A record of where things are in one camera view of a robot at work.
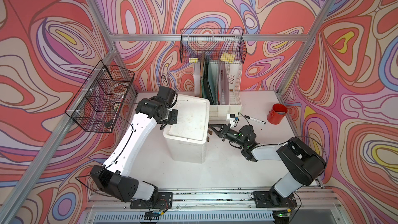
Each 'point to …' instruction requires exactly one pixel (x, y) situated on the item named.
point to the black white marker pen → (255, 120)
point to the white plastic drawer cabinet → (187, 139)
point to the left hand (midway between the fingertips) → (173, 118)
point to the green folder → (210, 82)
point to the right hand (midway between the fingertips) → (209, 129)
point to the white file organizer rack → (230, 81)
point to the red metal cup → (276, 115)
